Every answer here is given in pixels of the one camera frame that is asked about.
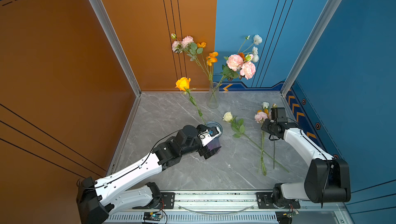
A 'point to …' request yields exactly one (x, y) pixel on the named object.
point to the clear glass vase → (213, 102)
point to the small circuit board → (152, 216)
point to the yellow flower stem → (274, 153)
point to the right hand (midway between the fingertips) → (265, 125)
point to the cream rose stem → (238, 124)
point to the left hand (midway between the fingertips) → (214, 135)
